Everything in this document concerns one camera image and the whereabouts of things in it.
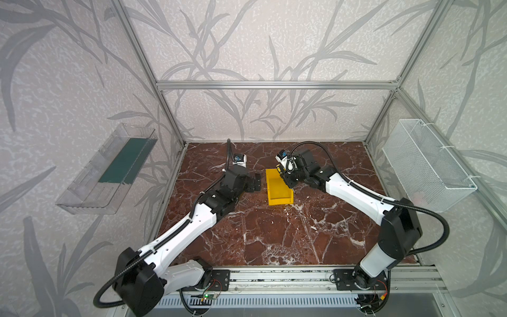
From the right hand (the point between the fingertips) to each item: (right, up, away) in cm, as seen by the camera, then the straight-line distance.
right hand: (284, 167), depth 86 cm
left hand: (-13, 0, -7) cm, 15 cm away
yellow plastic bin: (-2, -13, +13) cm, 18 cm away
